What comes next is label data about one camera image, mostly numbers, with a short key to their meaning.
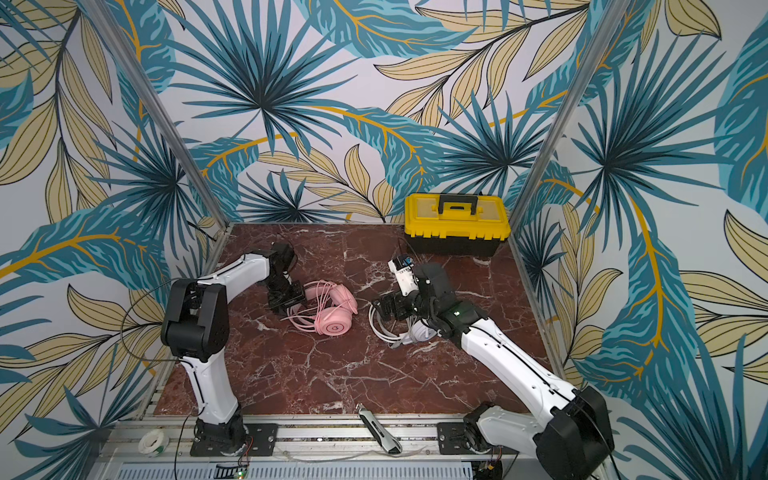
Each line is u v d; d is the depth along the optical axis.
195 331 0.52
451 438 0.73
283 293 0.82
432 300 0.58
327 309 0.87
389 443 0.72
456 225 1.02
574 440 0.39
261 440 0.73
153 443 0.72
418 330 0.84
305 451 0.73
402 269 0.67
